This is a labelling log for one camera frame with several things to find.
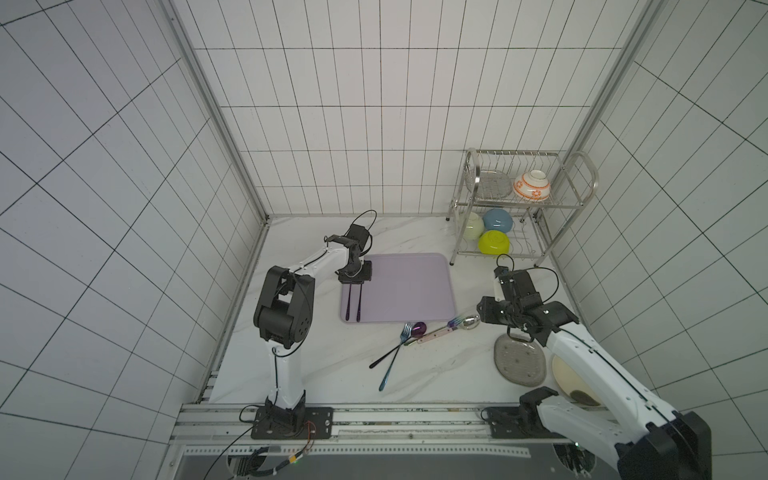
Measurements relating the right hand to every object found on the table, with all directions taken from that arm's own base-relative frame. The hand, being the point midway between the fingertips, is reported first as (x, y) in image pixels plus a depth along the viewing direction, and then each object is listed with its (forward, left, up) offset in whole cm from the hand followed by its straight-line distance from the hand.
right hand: (473, 305), depth 82 cm
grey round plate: (+34, -7, +16) cm, 38 cm away
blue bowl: (+37, -14, -3) cm, 40 cm away
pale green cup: (+33, -5, -3) cm, 34 cm away
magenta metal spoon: (-4, +15, -9) cm, 18 cm away
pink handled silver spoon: (-1, -1, -10) cm, 10 cm away
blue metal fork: (-5, +19, -10) cm, 22 cm away
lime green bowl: (+26, -11, -3) cm, 28 cm away
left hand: (+9, +35, -7) cm, 37 cm away
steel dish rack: (+25, -12, +16) cm, 32 cm away
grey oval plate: (-11, -14, -12) cm, 22 cm away
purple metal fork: (+4, +38, -10) cm, 39 cm away
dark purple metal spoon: (-1, +34, -9) cm, 35 cm away
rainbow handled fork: (-1, +5, -11) cm, 12 cm away
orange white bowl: (+30, -17, +19) cm, 39 cm away
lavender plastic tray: (+9, +18, -7) cm, 21 cm away
